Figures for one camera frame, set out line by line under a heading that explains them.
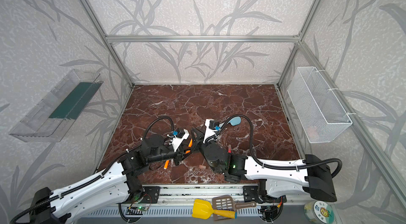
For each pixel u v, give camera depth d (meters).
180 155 0.61
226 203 0.72
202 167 0.82
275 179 0.45
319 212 0.63
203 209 0.70
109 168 0.50
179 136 0.60
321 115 0.61
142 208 0.70
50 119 0.64
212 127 0.57
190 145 0.66
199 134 0.60
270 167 0.46
